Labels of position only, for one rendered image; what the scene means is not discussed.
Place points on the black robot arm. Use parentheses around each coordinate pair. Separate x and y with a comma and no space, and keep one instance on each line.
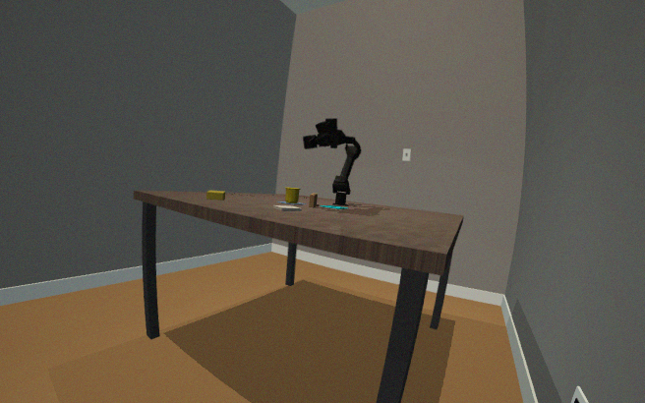
(341,183)

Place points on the yellow cup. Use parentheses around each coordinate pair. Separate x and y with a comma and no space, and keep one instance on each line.
(292,195)

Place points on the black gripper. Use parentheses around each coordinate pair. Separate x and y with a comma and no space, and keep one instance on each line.
(324,139)

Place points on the yellow flat block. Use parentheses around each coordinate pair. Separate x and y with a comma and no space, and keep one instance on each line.
(220,195)

